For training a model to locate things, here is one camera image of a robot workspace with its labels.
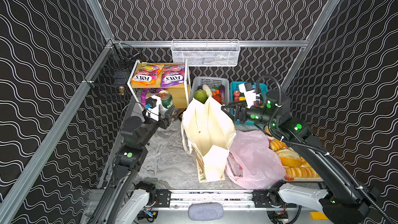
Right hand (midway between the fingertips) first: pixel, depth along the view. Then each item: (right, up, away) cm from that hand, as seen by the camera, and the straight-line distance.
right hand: (224, 106), depth 62 cm
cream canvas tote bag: (-5, -14, +33) cm, 36 cm away
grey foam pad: (-7, -47, +7) cm, 48 cm away
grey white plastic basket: (-1, +19, +55) cm, 58 cm away
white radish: (-4, +11, +48) cm, 50 cm away
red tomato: (+3, +6, +46) cm, 46 cm away
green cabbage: (-9, +7, +41) cm, 43 cm away
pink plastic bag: (+19, -30, +20) cm, 41 cm away
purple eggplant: (+6, +9, +48) cm, 49 cm away
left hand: (-22, +1, +3) cm, 23 cm away
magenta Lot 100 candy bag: (-40, +8, +28) cm, 50 cm away
